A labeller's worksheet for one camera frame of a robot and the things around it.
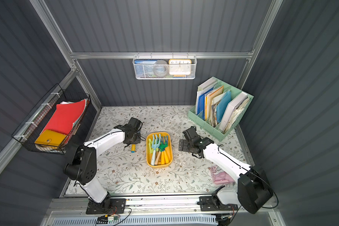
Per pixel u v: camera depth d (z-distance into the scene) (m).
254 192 0.41
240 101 0.87
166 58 0.89
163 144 0.94
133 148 0.89
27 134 0.61
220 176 0.83
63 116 0.74
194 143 0.63
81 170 0.48
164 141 0.99
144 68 0.92
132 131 0.73
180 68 0.88
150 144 0.95
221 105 0.91
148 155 0.88
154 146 0.93
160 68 0.91
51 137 0.64
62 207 0.74
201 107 1.01
